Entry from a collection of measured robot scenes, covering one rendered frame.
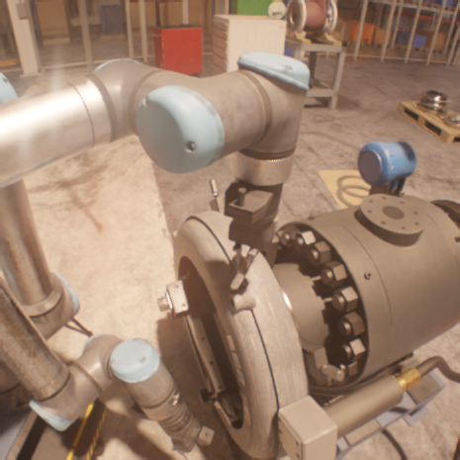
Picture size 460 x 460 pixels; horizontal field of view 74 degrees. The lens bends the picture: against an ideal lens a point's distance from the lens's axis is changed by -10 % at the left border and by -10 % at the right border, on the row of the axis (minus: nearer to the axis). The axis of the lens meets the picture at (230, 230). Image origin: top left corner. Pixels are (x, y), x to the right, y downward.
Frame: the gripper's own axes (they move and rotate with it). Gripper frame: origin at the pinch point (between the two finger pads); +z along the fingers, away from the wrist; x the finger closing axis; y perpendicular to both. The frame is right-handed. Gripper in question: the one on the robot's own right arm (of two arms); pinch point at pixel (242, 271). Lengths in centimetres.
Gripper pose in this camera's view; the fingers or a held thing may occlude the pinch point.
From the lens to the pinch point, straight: 62.9
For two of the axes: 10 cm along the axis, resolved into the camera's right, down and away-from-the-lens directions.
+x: -9.3, -3.0, 2.3
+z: -0.6, 7.4, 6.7
